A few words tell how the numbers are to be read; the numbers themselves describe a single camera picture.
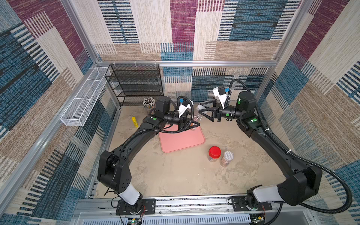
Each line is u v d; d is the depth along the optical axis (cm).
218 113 59
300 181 40
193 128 69
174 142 99
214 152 85
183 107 63
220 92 58
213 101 66
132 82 108
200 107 67
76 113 70
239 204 73
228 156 79
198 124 67
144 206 73
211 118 61
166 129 71
